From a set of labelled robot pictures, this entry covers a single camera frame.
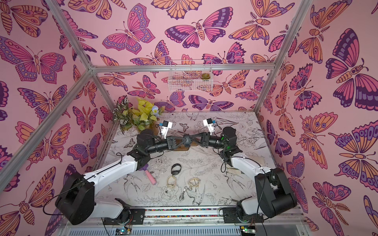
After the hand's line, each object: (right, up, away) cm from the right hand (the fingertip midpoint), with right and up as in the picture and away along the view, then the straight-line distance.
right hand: (191, 138), depth 73 cm
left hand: (-2, -1, 0) cm, 3 cm away
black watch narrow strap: (-10, -22, +15) cm, 28 cm away
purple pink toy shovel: (-23, -25, +12) cm, 36 cm away
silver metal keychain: (-5, -33, +7) cm, 34 cm away
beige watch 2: (+1, -26, +13) cm, 29 cm away
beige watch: (-12, -26, +13) cm, 31 cm away
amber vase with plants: (-30, +13, +15) cm, 36 cm away
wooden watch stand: (-4, -5, 0) cm, 6 cm away
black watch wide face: (-2, -2, 0) cm, 3 cm away
